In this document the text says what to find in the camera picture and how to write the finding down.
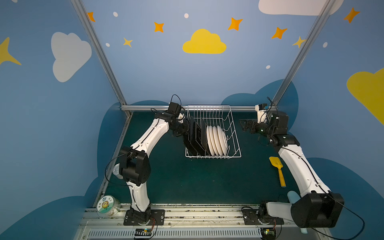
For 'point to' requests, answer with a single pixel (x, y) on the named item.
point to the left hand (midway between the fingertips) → (189, 131)
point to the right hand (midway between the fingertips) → (247, 118)
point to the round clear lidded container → (108, 205)
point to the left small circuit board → (143, 233)
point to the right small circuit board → (268, 233)
